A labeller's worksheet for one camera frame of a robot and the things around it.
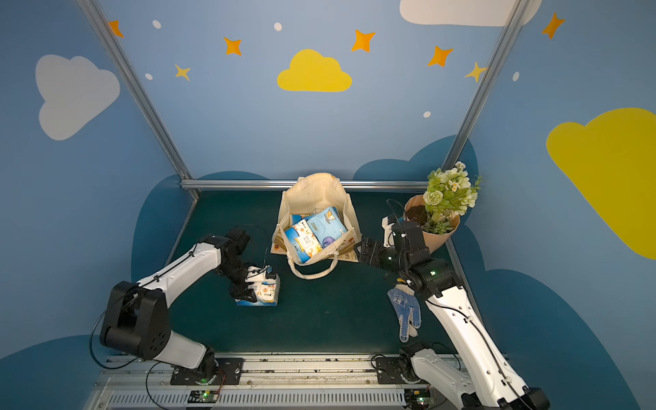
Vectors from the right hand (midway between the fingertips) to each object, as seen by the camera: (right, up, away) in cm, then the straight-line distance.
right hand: (370, 246), depth 73 cm
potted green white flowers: (+28, +16, +11) cm, 34 cm away
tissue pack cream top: (-21, +1, +11) cm, 23 cm away
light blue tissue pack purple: (-13, +6, +11) cm, 18 cm away
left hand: (-36, -14, +12) cm, 40 cm away
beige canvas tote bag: (-20, +17, +19) cm, 32 cm away
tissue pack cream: (-31, -15, +5) cm, 35 cm away
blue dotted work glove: (+15, -23, +13) cm, 30 cm away
